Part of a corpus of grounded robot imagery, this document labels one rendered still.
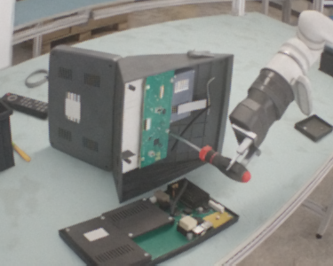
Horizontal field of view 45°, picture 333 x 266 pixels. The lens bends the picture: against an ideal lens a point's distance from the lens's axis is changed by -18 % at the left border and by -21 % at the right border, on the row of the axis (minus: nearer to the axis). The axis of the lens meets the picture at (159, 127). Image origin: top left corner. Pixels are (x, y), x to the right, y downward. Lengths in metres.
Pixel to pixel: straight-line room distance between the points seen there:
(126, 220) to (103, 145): 0.17
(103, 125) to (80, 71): 0.10
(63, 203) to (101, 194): 0.08
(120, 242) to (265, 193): 0.30
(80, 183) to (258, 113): 0.32
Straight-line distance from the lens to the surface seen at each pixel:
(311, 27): 0.81
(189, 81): 0.77
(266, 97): 0.71
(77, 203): 0.75
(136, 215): 0.69
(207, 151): 0.71
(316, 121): 1.14
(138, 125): 0.73
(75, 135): 0.83
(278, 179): 0.86
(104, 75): 0.75
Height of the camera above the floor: 1.47
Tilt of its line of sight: 29 degrees down
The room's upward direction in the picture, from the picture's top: 5 degrees clockwise
